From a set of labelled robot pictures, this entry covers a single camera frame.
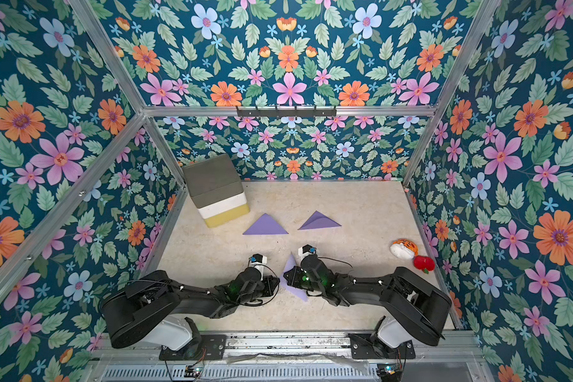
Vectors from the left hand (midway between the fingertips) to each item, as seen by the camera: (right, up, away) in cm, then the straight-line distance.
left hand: (283, 281), depth 87 cm
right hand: (0, +3, -4) cm, 5 cm away
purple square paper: (+14, +22, +9) cm, 27 cm away
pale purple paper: (+6, -3, -1) cm, 7 cm away
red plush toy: (+54, +6, +2) cm, 54 cm away
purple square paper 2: (-9, +19, +16) cm, 27 cm away
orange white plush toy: (+46, +12, +2) cm, 47 cm away
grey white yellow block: (-26, +34, +2) cm, 43 cm away
